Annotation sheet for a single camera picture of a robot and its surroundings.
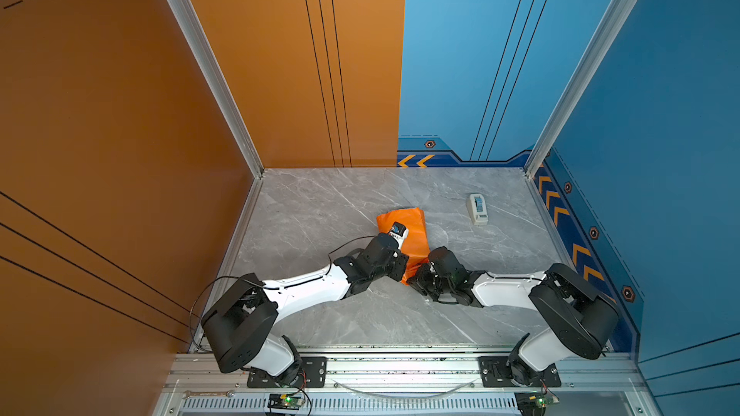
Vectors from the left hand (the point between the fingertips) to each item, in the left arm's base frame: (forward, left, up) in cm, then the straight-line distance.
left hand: (406, 254), depth 84 cm
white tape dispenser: (+22, -27, -6) cm, 36 cm away
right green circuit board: (-34, -30, -11) cm, 47 cm away
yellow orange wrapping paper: (+5, -4, -4) cm, 8 cm away
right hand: (-5, +1, -9) cm, 10 cm away
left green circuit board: (-35, +32, -12) cm, 49 cm away
